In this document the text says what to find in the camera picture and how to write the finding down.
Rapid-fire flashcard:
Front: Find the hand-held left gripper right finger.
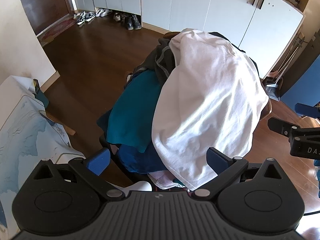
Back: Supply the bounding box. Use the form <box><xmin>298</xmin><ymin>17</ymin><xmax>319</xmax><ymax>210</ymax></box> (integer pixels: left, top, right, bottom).
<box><xmin>191</xmin><ymin>147</ymin><xmax>284</xmax><ymax>202</ymax></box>

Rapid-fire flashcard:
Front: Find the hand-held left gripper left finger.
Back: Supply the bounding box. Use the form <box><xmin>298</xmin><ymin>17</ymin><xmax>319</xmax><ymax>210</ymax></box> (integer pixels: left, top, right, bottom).
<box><xmin>32</xmin><ymin>148</ymin><xmax>124</xmax><ymax>202</ymax></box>

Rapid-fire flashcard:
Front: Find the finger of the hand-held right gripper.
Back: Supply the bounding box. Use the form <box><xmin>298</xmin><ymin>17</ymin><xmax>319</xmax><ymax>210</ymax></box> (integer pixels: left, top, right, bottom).
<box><xmin>294</xmin><ymin>102</ymin><xmax>320</xmax><ymax>119</ymax></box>
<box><xmin>267</xmin><ymin>117</ymin><xmax>320</xmax><ymax>141</ymax></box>

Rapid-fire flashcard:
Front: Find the white T-shirt navy collar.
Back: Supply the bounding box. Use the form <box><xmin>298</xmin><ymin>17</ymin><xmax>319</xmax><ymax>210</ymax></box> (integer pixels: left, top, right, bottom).
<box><xmin>151</xmin><ymin>27</ymin><xmax>270</xmax><ymax>190</ymax></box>

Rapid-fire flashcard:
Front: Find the blue board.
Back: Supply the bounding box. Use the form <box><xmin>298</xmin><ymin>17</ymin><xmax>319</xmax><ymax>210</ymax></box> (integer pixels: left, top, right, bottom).
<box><xmin>279</xmin><ymin>54</ymin><xmax>320</xmax><ymax>108</ymax></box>

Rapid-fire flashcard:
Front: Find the grey dustpan with broom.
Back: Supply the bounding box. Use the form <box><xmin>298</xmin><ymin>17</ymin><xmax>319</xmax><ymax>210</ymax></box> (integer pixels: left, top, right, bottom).
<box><xmin>262</xmin><ymin>32</ymin><xmax>306</xmax><ymax>103</ymax></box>

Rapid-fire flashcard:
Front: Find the blue garment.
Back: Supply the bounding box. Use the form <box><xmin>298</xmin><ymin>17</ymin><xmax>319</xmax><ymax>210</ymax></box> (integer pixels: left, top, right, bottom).
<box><xmin>117</xmin><ymin>142</ymin><xmax>175</xmax><ymax>176</ymax></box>

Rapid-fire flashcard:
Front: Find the pink garment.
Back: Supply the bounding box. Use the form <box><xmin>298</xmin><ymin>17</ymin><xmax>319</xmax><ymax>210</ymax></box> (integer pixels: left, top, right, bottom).
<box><xmin>149</xmin><ymin>171</ymin><xmax>187</xmax><ymax>190</ymax></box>

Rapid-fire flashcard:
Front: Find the teal garment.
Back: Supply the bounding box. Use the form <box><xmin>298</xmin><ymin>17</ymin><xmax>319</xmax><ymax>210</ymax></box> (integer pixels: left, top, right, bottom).
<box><xmin>97</xmin><ymin>69</ymin><xmax>165</xmax><ymax>153</ymax></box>

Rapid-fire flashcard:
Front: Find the marbled blue white tablecloth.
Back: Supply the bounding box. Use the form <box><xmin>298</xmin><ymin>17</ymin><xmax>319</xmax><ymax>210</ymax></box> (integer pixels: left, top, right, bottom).
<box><xmin>0</xmin><ymin>75</ymin><xmax>87</xmax><ymax>234</ymax></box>

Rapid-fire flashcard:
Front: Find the dark teal box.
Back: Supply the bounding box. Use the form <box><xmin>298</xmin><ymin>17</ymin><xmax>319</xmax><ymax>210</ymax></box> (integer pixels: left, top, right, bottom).
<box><xmin>32</xmin><ymin>79</ymin><xmax>50</xmax><ymax>106</ymax></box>

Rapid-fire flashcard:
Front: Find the dark grey garment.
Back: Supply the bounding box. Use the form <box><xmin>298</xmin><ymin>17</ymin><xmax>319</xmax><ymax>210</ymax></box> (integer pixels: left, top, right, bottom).
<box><xmin>130</xmin><ymin>31</ymin><xmax>178</xmax><ymax>84</ymax></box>

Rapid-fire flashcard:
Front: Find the patterned doormat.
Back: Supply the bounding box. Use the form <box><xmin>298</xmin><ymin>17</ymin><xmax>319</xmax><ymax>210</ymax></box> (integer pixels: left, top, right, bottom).
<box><xmin>37</xmin><ymin>14</ymin><xmax>77</xmax><ymax>47</ymax></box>

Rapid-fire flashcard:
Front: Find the row of shoes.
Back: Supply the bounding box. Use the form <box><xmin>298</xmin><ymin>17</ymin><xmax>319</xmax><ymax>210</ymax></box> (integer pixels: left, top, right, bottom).
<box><xmin>73</xmin><ymin>8</ymin><xmax>143</xmax><ymax>31</ymax></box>

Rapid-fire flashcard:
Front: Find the brown wooden door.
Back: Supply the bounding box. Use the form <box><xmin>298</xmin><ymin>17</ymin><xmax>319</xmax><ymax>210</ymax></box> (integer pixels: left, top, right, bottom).
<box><xmin>18</xmin><ymin>0</ymin><xmax>73</xmax><ymax>36</ymax></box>

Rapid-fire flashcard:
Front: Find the white cabinet wall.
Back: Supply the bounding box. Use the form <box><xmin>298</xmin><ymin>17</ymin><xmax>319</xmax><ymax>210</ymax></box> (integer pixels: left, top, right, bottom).
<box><xmin>74</xmin><ymin>0</ymin><xmax>306</xmax><ymax>80</ymax></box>

